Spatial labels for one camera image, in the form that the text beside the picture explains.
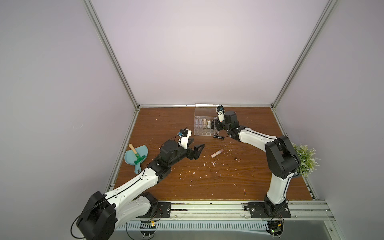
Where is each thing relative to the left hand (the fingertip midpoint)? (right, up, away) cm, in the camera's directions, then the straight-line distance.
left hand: (200, 143), depth 75 cm
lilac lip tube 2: (+1, +10, +29) cm, 30 cm away
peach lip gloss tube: (+11, -9, +18) cm, 23 cm away
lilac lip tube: (-2, +11, +29) cm, 31 cm away
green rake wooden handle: (-38, -12, +15) cm, 43 cm away
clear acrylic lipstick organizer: (+7, +16, +29) cm, 34 cm away
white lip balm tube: (+6, +9, +29) cm, 31 cm away
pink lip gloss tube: (+3, +10, +26) cm, 29 cm away
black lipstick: (+9, +8, +26) cm, 29 cm away
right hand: (+12, +15, +20) cm, 28 cm away
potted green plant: (+53, -9, -2) cm, 54 cm away
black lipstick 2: (+13, 0, +25) cm, 29 cm away
